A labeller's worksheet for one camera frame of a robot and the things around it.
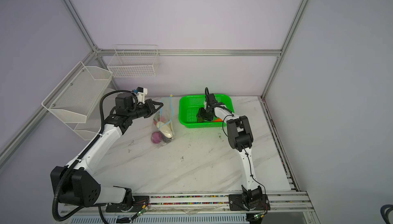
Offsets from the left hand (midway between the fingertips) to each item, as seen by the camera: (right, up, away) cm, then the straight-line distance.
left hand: (162, 104), depth 77 cm
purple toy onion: (-8, -19, +14) cm, 25 cm away
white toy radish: (-2, -14, +12) cm, 18 cm away
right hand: (+18, -6, +28) cm, 34 cm away
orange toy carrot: (+32, -10, +26) cm, 42 cm away
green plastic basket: (+11, +1, +37) cm, 39 cm away
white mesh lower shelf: (-35, -13, -2) cm, 38 cm away
